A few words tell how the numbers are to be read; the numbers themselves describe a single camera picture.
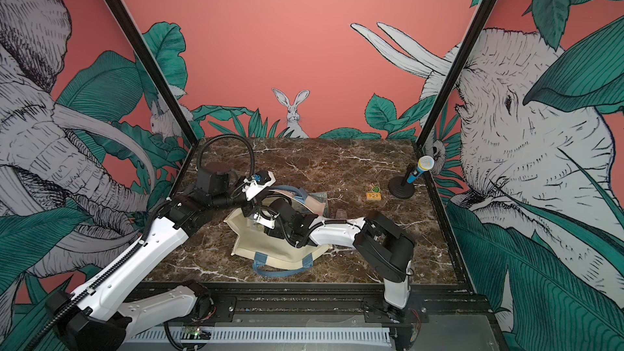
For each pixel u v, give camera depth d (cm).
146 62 90
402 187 101
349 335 70
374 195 101
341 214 95
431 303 78
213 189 55
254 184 59
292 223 67
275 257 74
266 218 73
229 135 51
